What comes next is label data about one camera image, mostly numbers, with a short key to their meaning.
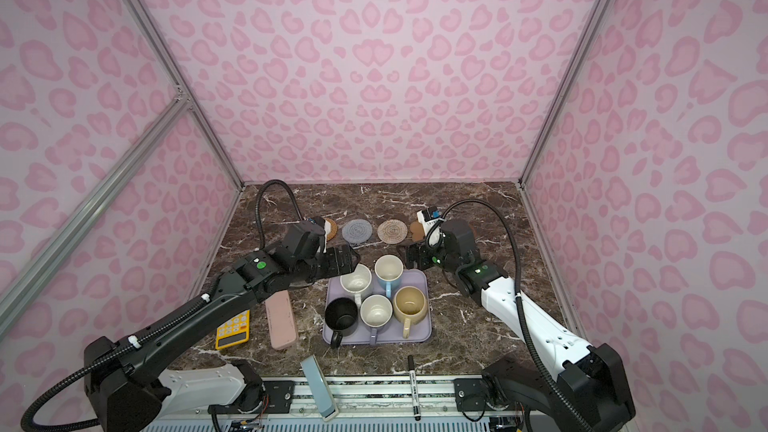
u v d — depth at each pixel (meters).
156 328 0.42
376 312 0.86
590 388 0.39
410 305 0.88
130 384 0.38
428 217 0.69
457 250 0.60
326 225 0.72
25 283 0.52
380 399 0.73
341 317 0.85
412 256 0.70
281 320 0.84
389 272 0.92
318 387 0.73
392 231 1.04
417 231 1.03
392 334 0.82
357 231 1.05
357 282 0.92
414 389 0.73
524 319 0.46
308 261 0.60
